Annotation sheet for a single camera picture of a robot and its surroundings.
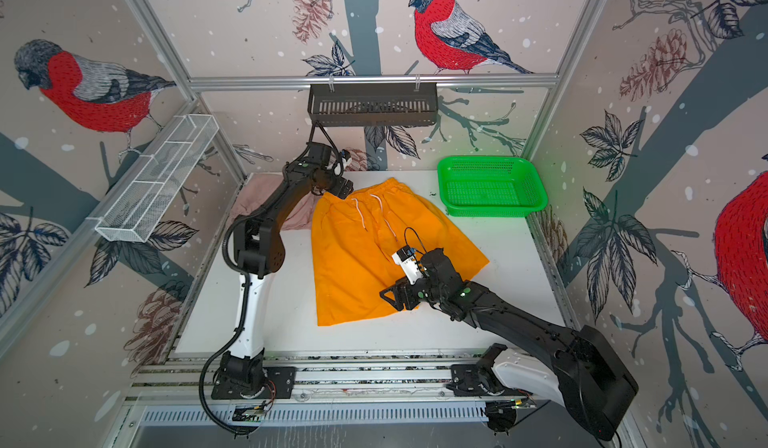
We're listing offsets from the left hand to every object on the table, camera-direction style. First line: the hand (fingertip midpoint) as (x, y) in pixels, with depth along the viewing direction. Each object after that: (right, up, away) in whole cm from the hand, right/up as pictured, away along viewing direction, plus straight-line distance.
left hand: (340, 181), depth 102 cm
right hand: (+17, -32, -23) cm, 43 cm away
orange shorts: (+5, -19, -1) cm, 20 cm away
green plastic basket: (+58, -1, +15) cm, 60 cm away
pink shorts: (-34, -3, +11) cm, 36 cm away
